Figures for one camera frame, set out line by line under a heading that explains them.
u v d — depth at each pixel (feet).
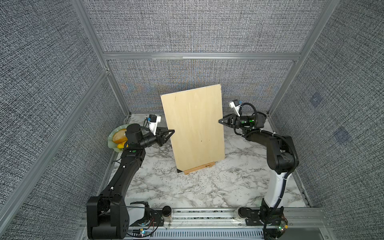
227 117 2.54
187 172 2.80
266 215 2.15
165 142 2.31
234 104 2.47
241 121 2.51
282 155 1.80
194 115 2.39
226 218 2.45
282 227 2.26
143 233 2.30
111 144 3.11
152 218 2.40
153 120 2.17
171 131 2.39
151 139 2.22
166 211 2.22
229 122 2.56
